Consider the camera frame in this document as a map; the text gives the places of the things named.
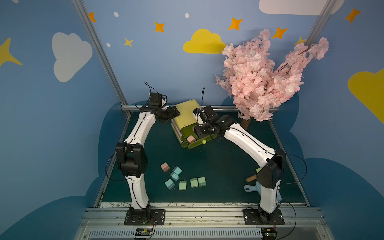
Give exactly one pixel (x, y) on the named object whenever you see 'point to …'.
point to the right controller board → (269, 233)
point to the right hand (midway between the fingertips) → (199, 128)
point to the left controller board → (143, 233)
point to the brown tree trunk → (245, 123)
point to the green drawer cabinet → (182, 126)
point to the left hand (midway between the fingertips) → (174, 113)
